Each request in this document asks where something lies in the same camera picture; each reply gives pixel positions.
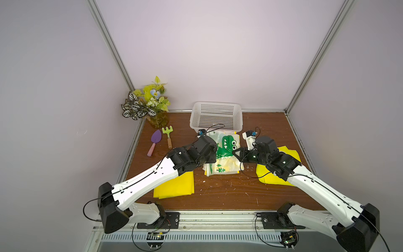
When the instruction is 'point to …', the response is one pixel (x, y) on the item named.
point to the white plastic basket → (224, 116)
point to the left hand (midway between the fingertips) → (217, 153)
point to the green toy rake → (168, 132)
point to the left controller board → (155, 235)
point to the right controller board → (288, 239)
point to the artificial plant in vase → (150, 102)
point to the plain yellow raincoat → (182, 185)
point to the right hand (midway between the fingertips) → (233, 150)
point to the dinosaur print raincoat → (226, 162)
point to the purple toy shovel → (156, 137)
